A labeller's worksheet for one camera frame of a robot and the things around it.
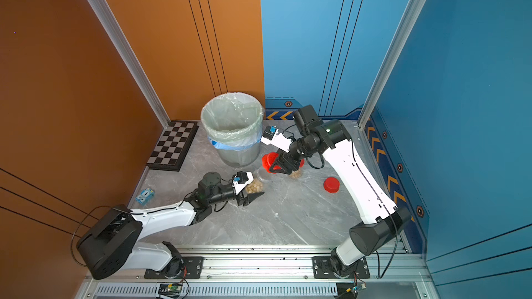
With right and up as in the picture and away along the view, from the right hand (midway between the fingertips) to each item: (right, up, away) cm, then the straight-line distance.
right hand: (277, 159), depth 69 cm
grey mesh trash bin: (-17, -2, +26) cm, 31 cm away
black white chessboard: (-53, +4, +37) cm, 65 cm away
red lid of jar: (-3, 0, -4) cm, 5 cm away
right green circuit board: (+27, -44, 0) cm, 51 cm away
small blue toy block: (-57, -18, +21) cm, 64 cm away
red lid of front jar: (+25, -14, +25) cm, 38 cm away
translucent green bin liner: (-21, +16, +33) cm, 43 cm away
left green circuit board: (-37, -46, +2) cm, 59 cm away
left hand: (-6, -9, +10) cm, 15 cm away
